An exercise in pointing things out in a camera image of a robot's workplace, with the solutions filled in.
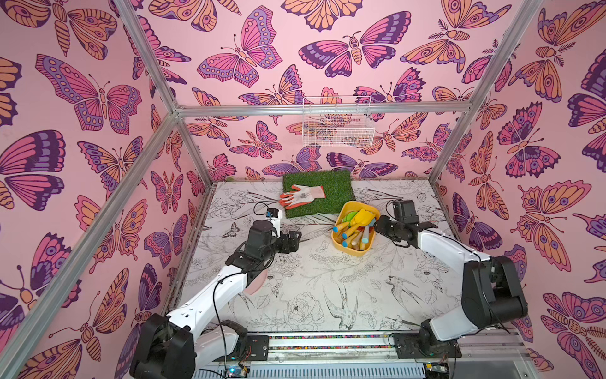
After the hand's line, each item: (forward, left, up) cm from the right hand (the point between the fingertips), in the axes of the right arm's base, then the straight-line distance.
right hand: (372, 225), depth 92 cm
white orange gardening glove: (+20, +28, -5) cm, 35 cm away
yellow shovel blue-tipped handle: (+7, +2, -5) cm, 9 cm away
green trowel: (+8, +8, -6) cm, 13 cm away
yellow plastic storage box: (-6, +5, -2) cm, 8 cm away
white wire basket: (+33, +14, +25) cm, 44 cm away
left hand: (-8, +30, +7) cm, 32 cm away
